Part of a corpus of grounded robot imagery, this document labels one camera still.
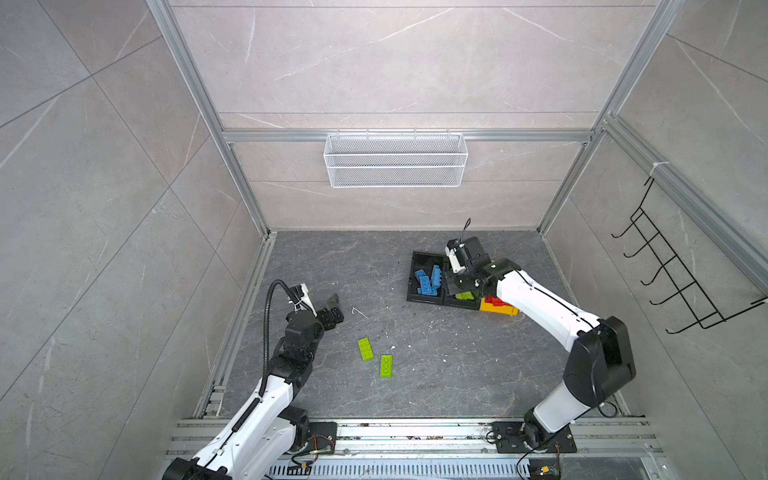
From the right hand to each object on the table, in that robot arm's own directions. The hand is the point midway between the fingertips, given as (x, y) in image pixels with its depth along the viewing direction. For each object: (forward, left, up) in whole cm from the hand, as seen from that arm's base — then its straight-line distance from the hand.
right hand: (449, 278), depth 89 cm
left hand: (-6, +37, +3) cm, 38 cm away
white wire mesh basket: (+39, +15, +17) cm, 45 cm away
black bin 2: (+17, +5, -13) cm, 22 cm away
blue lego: (+7, +7, -10) cm, 14 cm away
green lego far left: (-16, +26, -12) cm, 33 cm away
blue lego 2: (+2, +8, -11) cm, 13 cm away
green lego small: (-21, +20, -14) cm, 32 cm away
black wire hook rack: (-18, -48, +17) cm, 54 cm away
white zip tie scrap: (-2, +31, -14) cm, 34 cm away
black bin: (-1, -1, -10) cm, 10 cm away
